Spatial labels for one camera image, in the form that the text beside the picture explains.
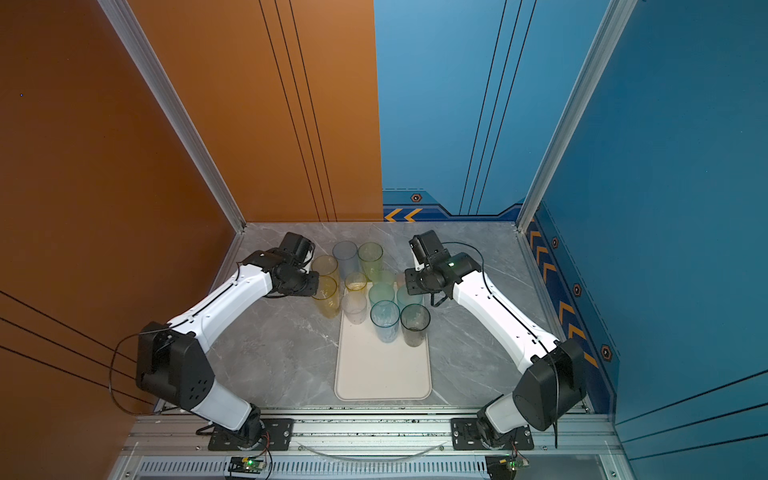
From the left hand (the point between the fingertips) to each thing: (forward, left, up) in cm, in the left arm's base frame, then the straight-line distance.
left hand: (314, 284), depth 87 cm
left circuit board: (-42, +11, -15) cm, 46 cm away
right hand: (-2, -28, +6) cm, 29 cm away
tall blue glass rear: (+12, -8, +1) cm, 15 cm away
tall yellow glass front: (-4, -4, -2) cm, 6 cm away
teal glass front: (0, -20, -4) cm, 20 cm away
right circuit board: (-42, -51, -14) cm, 67 cm away
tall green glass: (+11, -16, +1) cm, 19 cm away
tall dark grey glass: (-9, -30, -3) cm, 31 cm away
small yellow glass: (+8, -11, -10) cm, 17 cm away
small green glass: (+8, -20, -7) cm, 23 cm away
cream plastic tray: (-21, -17, -12) cm, 29 cm away
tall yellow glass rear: (+12, -1, -6) cm, 14 cm away
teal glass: (+1, -27, -8) cm, 28 cm away
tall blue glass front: (-6, -21, -7) cm, 23 cm away
